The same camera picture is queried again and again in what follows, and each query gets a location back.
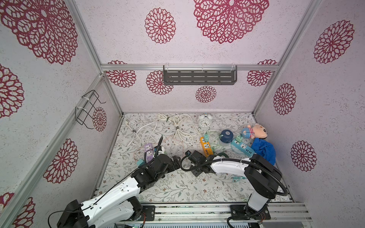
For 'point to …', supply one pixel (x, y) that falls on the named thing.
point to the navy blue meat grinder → (226, 137)
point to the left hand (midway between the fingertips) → (175, 161)
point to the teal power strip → (245, 149)
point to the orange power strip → (206, 147)
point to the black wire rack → (82, 112)
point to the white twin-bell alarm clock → (205, 120)
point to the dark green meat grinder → (221, 153)
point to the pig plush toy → (257, 131)
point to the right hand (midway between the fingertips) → (193, 166)
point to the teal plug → (206, 137)
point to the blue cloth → (263, 147)
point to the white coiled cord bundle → (185, 126)
